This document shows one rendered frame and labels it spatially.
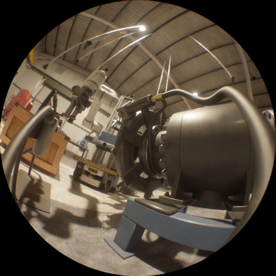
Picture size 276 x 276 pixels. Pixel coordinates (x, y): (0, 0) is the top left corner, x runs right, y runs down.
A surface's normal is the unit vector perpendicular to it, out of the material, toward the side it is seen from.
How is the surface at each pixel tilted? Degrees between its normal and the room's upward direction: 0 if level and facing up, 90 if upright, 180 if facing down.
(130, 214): 90
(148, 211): 90
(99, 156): 90
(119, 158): 114
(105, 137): 90
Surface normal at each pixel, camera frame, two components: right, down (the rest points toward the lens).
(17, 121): 0.71, -0.07
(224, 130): -0.67, -0.39
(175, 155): -0.70, -0.04
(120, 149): -0.21, -0.16
